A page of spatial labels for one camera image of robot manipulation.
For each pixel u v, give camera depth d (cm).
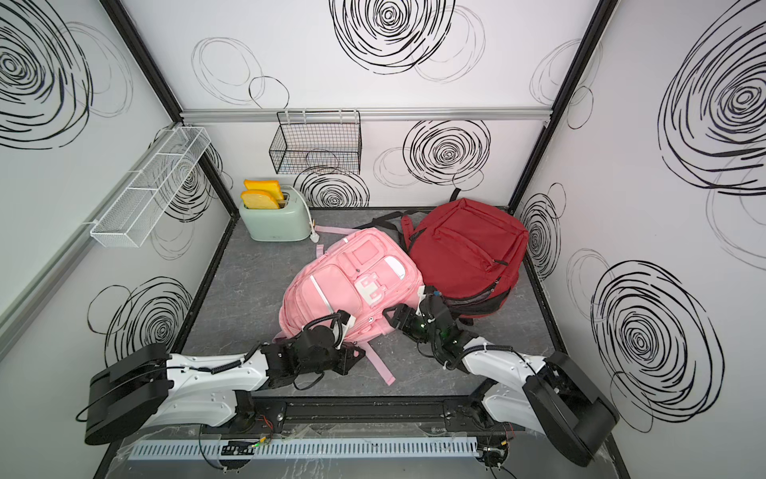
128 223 71
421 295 79
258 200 95
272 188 97
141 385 43
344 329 72
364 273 93
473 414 65
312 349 61
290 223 108
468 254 96
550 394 42
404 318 74
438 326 64
